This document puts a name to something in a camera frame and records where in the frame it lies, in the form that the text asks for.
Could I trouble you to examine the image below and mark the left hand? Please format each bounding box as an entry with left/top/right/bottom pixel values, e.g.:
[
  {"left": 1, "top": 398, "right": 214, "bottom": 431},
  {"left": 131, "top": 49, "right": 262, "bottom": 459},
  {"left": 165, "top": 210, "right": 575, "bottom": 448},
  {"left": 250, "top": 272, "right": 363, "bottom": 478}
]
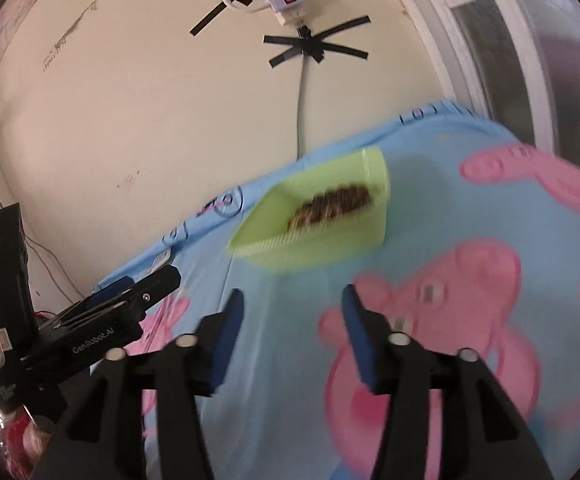
[{"left": 4, "top": 408, "right": 51, "bottom": 479}]

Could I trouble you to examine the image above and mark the white small charger device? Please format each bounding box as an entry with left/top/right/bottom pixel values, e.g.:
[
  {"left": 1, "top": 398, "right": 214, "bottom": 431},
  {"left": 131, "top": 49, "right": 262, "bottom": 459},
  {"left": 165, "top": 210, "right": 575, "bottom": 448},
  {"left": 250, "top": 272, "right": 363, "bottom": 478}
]
[{"left": 152, "top": 248, "right": 171, "bottom": 269}]

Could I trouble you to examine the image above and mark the blue Peppa Pig bedsheet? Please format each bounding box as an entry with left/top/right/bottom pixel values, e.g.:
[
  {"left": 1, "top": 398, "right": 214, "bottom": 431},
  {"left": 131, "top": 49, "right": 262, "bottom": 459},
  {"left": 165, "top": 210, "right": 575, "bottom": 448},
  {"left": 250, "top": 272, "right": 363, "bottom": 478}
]
[{"left": 89, "top": 100, "right": 580, "bottom": 480}]

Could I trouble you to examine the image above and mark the green plastic tray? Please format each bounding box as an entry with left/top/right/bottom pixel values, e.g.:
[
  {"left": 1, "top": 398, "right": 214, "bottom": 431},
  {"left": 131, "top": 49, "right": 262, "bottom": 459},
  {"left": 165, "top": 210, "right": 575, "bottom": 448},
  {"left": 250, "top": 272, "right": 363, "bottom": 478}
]
[{"left": 227, "top": 146, "right": 391, "bottom": 272}]

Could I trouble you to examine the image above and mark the black tape cross lower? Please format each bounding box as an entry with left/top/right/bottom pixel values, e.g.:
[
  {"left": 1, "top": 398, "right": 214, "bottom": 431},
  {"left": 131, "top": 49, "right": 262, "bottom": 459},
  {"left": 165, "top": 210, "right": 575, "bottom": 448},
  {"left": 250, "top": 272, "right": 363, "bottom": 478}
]
[{"left": 263, "top": 15, "right": 371, "bottom": 68}]

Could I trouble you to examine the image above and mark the brown wooden bead bracelet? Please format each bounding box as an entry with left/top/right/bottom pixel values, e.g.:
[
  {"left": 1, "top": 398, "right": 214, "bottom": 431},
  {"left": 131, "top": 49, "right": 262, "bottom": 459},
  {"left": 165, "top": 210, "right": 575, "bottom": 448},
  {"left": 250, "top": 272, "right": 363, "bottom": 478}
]
[{"left": 286, "top": 184, "right": 373, "bottom": 231}]

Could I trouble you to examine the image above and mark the grey power cable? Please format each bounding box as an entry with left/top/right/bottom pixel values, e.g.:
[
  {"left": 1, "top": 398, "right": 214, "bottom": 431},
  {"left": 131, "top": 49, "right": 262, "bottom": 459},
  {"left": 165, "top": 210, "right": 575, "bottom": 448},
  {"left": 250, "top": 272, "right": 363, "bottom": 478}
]
[{"left": 295, "top": 56, "right": 312, "bottom": 162}]

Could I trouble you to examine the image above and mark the white window frame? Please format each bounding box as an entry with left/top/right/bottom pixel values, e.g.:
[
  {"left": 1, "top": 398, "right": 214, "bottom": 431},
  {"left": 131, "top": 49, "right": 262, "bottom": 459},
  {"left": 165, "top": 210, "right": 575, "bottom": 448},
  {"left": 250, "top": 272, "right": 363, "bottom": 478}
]
[{"left": 401, "top": 0, "right": 580, "bottom": 166}]

